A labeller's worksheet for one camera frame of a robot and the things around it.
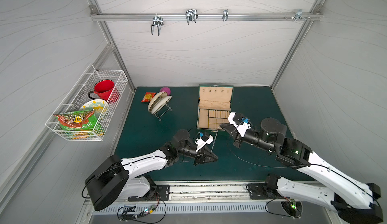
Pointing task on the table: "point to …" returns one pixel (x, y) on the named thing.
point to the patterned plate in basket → (100, 106)
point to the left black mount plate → (160, 193)
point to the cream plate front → (164, 101)
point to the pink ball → (166, 89)
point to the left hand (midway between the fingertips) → (216, 161)
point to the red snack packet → (148, 97)
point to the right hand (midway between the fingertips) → (222, 122)
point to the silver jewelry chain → (213, 145)
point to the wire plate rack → (156, 113)
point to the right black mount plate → (258, 191)
